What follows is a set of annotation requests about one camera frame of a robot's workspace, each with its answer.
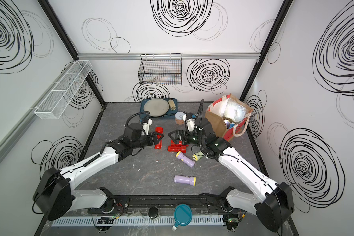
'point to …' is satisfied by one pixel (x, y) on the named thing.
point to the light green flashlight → (197, 156)
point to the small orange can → (179, 117)
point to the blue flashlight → (231, 125)
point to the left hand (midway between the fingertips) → (162, 136)
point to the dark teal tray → (169, 113)
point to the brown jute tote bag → (229, 117)
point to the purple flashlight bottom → (191, 180)
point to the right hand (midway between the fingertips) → (174, 135)
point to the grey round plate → (157, 107)
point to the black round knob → (153, 212)
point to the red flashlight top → (179, 146)
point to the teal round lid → (183, 216)
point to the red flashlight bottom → (159, 145)
